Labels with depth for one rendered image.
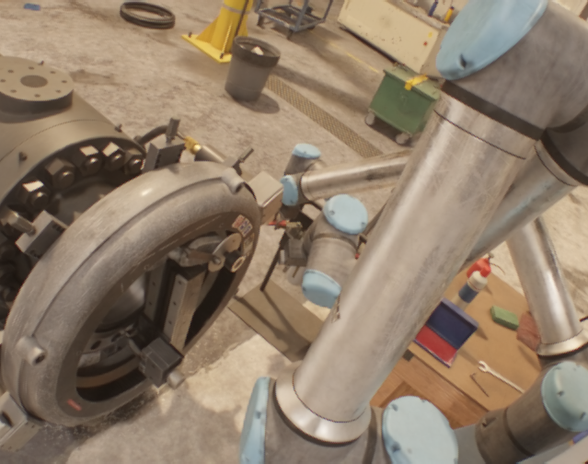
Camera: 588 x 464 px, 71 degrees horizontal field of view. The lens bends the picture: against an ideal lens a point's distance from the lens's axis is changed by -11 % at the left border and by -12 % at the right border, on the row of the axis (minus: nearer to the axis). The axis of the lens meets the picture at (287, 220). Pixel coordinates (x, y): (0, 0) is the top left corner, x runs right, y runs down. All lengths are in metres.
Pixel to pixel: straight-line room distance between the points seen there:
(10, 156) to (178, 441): 1.04
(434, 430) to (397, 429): 0.08
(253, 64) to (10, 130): 2.65
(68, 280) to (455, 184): 0.63
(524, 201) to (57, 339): 0.77
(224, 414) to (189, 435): 0.16
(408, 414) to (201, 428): 1.05
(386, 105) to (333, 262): 3.38
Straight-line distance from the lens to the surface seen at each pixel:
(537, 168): 0.59
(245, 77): 3.68
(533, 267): 1.18
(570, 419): 1.09
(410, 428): 0.75
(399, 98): 4.13
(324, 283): 0.85
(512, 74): 0.45
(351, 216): 0.91
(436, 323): 1.73
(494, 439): 1.19
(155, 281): 1.11
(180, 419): 1.69
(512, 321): 2.02
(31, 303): 0.87
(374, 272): 0.52
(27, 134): 1.17
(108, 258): 0.82
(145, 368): 1.23
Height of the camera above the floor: 1.50
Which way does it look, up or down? 35 degrees down
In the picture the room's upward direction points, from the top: 25 degrees clockwise
